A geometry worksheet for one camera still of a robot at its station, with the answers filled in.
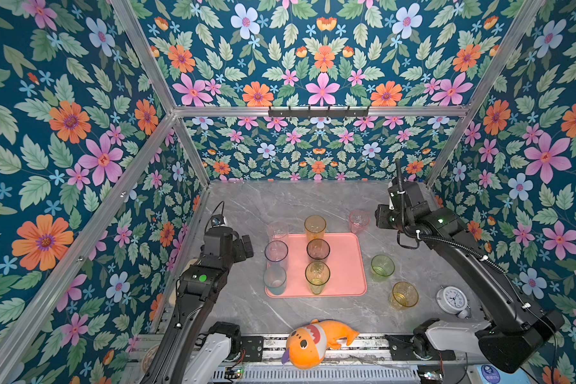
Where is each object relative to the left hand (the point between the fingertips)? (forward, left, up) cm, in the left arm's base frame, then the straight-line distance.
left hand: (238, 240), depth 75 cm
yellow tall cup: (+12, -26, -13) cm, 31 cm away
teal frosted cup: (-7, -10, -18) cm, 22 cm away
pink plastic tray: (-2, -38, -20) cm, 43 cm away
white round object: (-20, -70, -17) cm, 74 cm away
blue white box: (-39, -70, -16) cm, 82 cm away
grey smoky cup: (0, -26, -10) cm, 28 cm away
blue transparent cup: (+2, -11, -13) cm, 17 cm away
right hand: (+3, -48, +7) cm, 48 cm away
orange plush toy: (-29, -20, -12) cm, 37 cm away
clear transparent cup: (+15, -11, -20) cm, 27 cm away
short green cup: (-5, -50, -19) cm, 54 cm away
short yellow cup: (-15, -55, -21) cm, 61 cm away
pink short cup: (+18, -47, -20) cm, 54 cm away
